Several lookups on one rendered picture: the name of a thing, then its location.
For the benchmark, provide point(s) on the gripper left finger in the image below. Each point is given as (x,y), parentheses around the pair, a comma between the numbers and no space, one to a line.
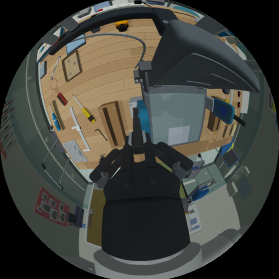
(104,162)

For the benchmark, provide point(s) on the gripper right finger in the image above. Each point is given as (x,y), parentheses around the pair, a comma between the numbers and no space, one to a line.
(174,154)

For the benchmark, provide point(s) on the black grip bar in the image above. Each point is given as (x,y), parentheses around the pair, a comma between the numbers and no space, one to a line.
(137,128)

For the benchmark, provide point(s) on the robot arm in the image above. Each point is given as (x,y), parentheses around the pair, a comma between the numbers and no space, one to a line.
(226,242)

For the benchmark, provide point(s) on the grey pushchair seat body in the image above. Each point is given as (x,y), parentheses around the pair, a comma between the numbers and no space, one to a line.
(174,113)

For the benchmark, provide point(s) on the blue lateral pad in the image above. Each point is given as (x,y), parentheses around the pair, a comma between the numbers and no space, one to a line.
(142,115)
(223,110)

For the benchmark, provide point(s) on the black curved push bar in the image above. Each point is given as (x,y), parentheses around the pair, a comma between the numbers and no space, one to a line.
(109,18)

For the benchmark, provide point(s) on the black hex key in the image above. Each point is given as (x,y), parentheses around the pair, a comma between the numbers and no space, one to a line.
(102,135)

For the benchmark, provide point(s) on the white grid pad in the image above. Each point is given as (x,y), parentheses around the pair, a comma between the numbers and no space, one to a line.
(73,150)

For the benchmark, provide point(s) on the grey metal stand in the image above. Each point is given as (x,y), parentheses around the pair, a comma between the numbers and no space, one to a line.
(207,170)

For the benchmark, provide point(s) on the wooden slotted box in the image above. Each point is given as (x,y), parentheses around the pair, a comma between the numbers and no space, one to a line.
(213,121)
(111,123)

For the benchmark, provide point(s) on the yellow screwdriver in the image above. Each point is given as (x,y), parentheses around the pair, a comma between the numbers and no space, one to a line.
(86,112)

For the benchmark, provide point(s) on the blue framed dark panel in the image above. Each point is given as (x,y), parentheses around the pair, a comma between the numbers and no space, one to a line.
(230,157)

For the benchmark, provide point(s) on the dark blue box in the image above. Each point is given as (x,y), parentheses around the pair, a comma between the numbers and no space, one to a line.
(77,215)

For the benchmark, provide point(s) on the grey pad socket block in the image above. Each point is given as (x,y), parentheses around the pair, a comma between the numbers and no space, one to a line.
(209,103)
(133,104)

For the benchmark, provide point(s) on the small wooden block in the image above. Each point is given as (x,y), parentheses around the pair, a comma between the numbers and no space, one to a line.
(232,130)

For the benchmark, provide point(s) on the blue screwdriver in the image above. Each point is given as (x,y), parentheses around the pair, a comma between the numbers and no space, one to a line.
(55,119)

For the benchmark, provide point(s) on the wooden strip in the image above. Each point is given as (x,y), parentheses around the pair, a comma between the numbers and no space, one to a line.
(58,114)

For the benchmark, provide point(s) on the white paper with blue print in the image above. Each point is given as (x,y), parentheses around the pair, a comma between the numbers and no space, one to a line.
(194,218)

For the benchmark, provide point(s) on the red poster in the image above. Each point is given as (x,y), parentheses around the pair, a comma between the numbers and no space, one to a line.
(52,206)

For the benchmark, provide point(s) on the white panel with red buttons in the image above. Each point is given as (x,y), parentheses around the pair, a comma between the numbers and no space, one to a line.
(244,102)

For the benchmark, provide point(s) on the brown framed cork tray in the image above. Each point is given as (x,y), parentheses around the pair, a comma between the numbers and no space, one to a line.
(72,65)

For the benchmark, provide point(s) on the silver wrench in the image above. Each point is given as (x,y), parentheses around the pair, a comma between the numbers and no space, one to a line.
(55,67)

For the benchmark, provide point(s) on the grey flat box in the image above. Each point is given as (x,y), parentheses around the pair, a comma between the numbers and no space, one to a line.
(43,69)

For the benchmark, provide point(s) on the blue sheet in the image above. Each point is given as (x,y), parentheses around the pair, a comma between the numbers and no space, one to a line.
(74,45)

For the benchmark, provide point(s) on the white flat box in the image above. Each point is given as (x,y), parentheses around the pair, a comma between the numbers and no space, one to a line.
(43,52)

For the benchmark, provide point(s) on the grey curved tube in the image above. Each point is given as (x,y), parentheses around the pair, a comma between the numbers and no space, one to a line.
(113,34)

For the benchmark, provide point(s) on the grey round knob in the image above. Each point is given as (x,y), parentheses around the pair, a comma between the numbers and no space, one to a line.
(166,22)

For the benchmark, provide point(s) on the dark grey mat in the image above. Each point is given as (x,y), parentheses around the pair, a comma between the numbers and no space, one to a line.
(72,24)
(209,23)

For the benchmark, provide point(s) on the yellow black round knob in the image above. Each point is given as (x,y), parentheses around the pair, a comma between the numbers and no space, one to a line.
(122,24)

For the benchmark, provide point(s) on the grey flat pad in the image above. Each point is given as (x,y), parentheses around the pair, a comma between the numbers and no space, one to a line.
(84,12)

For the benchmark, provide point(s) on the blue panel with red buttons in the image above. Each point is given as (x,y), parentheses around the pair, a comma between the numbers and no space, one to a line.
(101,8)

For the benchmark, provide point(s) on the grey metal tube frame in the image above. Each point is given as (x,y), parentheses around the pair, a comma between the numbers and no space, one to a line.
(46,157)

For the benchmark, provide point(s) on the grey bracket block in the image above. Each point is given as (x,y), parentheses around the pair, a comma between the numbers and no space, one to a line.
(143,67)

